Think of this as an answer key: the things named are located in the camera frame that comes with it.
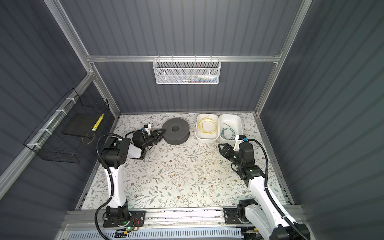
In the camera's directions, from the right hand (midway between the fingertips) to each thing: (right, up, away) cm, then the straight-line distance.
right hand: (223, 147), depth 81 cm
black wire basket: (-79, +8, -9) cm, 80 cm away
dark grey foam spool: (-28, +8, +22) cm, 36 cm away
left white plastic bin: (-7, +11, +29) cm, 32 cm away
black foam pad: (-72, +12, -7) cm, 74 cm away
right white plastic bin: (+15, +16, +35) cm, 41 cm away
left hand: (-35, +8, +19) cm, 41 cm away
